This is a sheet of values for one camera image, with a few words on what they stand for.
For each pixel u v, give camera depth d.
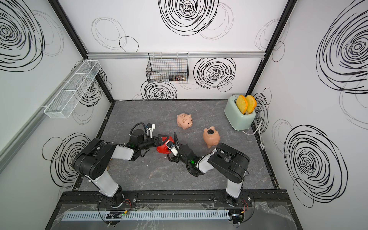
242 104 0.91
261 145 0.97
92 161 0.47
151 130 0.84
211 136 0.88
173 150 0.75
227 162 0.49
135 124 0.74
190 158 0.68
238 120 0.91
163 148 0.84
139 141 0.75
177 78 0.89
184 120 0.96
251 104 0.90
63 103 0.72
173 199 0.75
